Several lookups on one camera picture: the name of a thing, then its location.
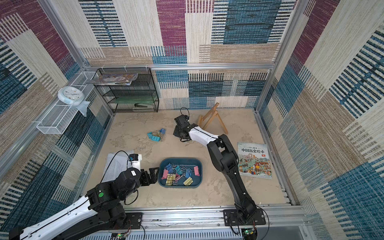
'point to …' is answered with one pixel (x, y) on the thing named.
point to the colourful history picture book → (254, 160)
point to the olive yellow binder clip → (188, 181)
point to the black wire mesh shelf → (140, 96)
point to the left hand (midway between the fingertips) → (153, 169)
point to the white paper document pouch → (116, 163)
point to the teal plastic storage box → (180, 173)
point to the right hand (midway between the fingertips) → (175, 131)
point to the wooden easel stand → (205, 120)
